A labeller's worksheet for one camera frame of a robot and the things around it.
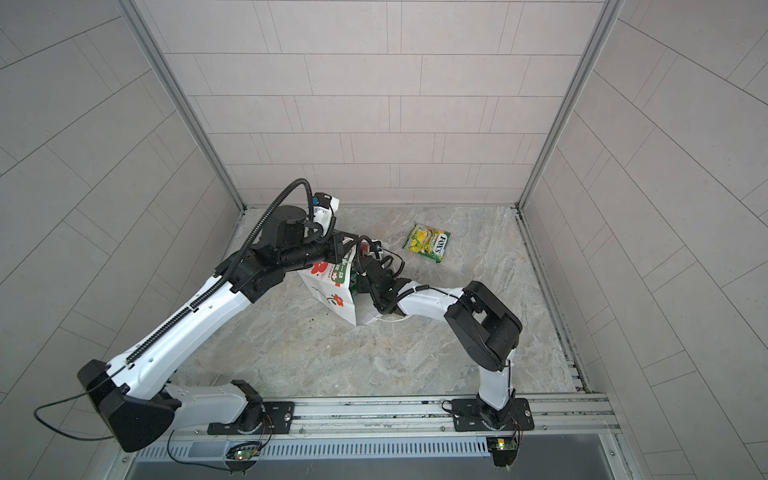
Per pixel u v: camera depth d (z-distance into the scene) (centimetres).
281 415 71
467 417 71
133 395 37
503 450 68
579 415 72
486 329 47
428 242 102
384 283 68
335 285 74
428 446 68
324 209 59
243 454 64
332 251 58
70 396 36
